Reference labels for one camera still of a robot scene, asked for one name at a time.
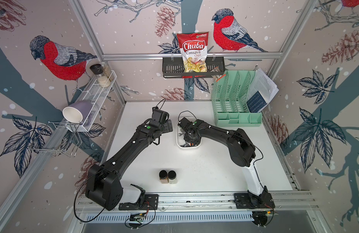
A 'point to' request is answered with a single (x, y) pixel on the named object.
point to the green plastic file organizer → (229, 99)
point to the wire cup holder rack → (59, 138)
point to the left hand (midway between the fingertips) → (166, 122)
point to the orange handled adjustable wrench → (190, 144)
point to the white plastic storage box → (180, 132)
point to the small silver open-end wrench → (180, 134)
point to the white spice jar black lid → (172, 177)
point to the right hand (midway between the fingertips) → (188, 139)
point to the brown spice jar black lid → (163, 176)
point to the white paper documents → (262, 82)
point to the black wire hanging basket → (173, 67)
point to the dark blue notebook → (256, 102)
